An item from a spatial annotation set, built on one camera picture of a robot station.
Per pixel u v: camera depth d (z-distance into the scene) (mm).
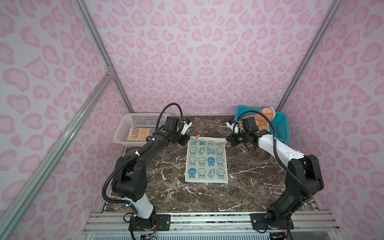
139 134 1080
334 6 694
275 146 546
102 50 822
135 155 488
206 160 952
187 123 803
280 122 1088
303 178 456
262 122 1118
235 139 800
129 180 468
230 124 813
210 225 730
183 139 794
